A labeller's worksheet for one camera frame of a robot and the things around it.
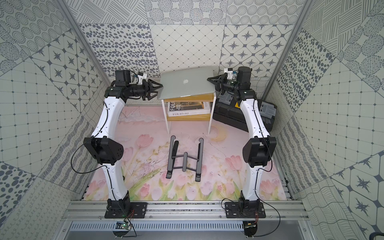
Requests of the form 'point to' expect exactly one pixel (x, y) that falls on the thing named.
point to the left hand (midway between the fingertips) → (159, 86)
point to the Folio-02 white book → (176, 109)
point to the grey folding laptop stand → (173, 150)
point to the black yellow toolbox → (226, 110)
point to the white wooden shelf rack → (204, 97)
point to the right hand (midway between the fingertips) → (208, 80)
